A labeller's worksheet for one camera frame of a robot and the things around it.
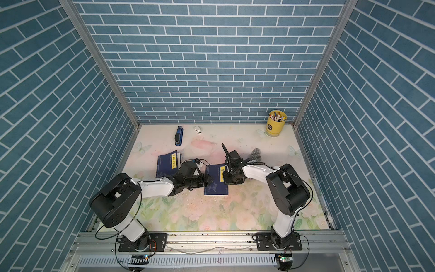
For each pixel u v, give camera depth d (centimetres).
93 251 72
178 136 108
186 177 72
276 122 106
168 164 94
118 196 46
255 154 101
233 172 69
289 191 48
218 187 89
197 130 115
